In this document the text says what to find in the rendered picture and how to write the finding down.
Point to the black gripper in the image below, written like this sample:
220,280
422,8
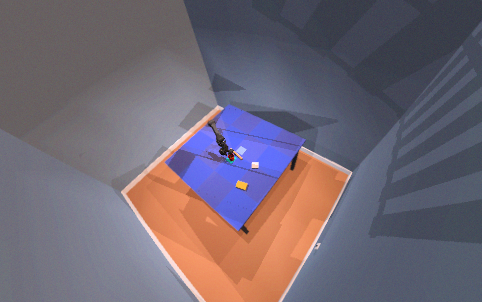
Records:
229,151

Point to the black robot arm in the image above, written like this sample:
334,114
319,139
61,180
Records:
219,138

